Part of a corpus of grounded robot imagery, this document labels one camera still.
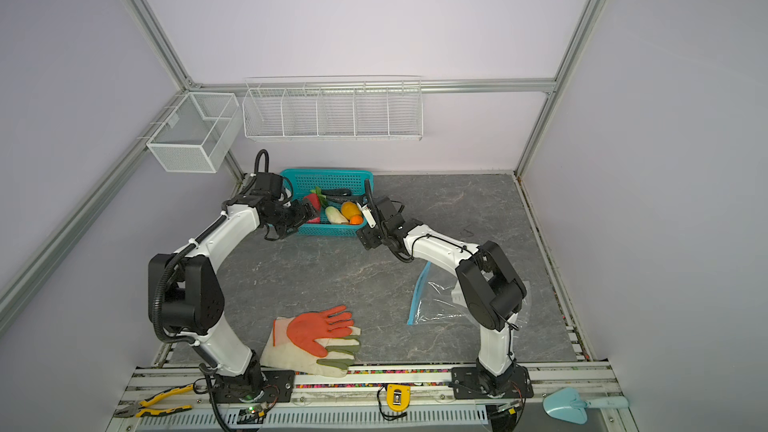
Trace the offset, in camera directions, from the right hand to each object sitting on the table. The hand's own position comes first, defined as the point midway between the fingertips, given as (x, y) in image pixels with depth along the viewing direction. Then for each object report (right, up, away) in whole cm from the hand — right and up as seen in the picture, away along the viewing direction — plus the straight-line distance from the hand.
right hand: (373, 226), depth 92 cm
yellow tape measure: (+8, -39, -22) cm, 45 cm away
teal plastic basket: (-13, +10, +18) cm, 24 cm away
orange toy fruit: (-9, +5, +10) cm, 14 cm away
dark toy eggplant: (-15, +11, +18) cm, 26 cm away
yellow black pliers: (-53, -41, -22) cm, 71 cm away
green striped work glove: (-8, -32, -14) cm, 36 cm away
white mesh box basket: (-59, +30, +7) cm, 67 cm away
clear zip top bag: (+17, -20, -10) cm, 29 cm away
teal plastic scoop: (+47, -40, -22) cm, 66 cm away
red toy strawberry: (-22, +9, +13) cm, 27 cm away
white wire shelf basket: (-14, +39, +7) cm, 42 cm away
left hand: (-19, +2, -2) cm, 19 cm away
